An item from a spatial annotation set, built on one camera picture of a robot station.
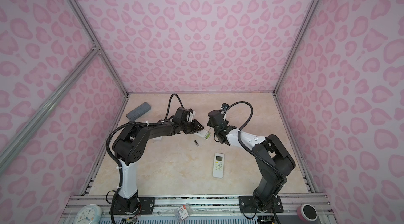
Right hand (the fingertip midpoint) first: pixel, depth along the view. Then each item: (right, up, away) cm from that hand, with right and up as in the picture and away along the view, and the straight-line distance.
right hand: (214, 115), depth 92 cm
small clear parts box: (-15, -41, -22) cm, 49 cm away
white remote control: (-6, -12, +4) cm, 14 cm away
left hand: (-6, -7, +4) cm, 10 cm away
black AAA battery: (-10, -17, +1) cm, 20 cm away
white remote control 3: (+2, -27, -8) cm, 28 cm away
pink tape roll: (+38, -40, -25) cm, 61 cm away
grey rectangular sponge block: (-49, +3, +16) cm, 52 cm away
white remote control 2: (-24, -8, -26) cm, 37 cm away
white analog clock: (-55, -42, -23) cm, 73 cm away
